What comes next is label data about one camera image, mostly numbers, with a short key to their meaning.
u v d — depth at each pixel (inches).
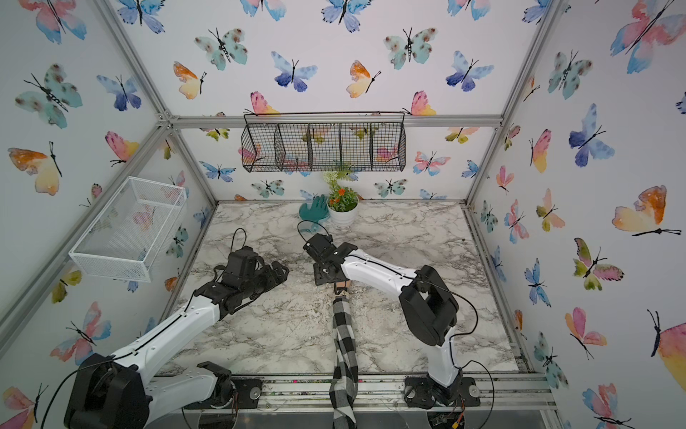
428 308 18.8
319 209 46.2
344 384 26.9
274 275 30.1
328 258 25.3
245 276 25.8
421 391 28.6
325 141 38.6
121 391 15.3
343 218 41.6
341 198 38.9
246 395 28.7
